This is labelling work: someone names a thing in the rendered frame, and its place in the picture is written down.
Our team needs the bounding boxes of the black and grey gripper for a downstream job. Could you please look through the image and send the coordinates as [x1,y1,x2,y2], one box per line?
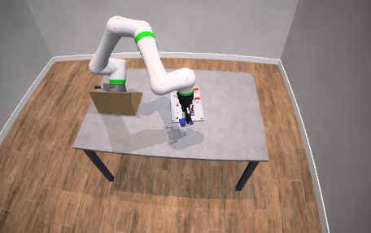
[179,100,192,127]

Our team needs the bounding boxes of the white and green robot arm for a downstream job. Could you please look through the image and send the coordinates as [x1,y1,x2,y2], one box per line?
[89,16,195,103]

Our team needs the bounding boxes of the blue rectangular plate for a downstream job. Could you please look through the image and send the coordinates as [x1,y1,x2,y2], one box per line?
[179,117,194,128]

